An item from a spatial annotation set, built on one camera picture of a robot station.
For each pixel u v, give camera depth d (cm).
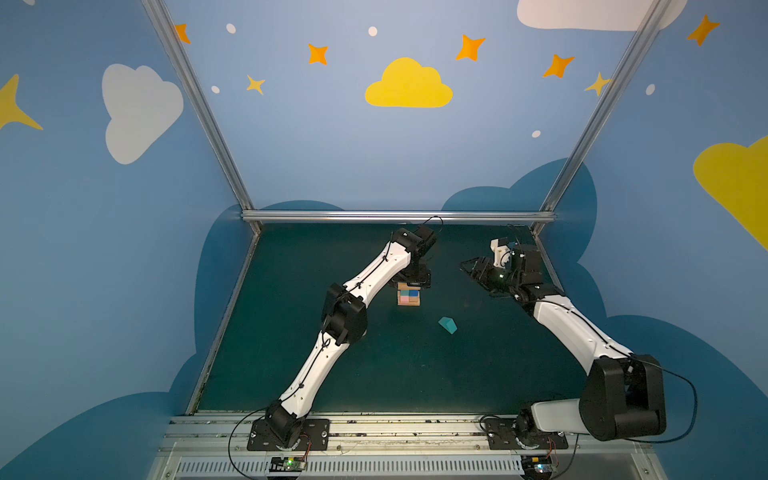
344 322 63
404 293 98
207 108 86
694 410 41
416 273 88
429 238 80
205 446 74
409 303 98
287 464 70
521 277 66
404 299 98
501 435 74
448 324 93
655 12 69
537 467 71
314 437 74
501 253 79
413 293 98
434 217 86
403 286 90
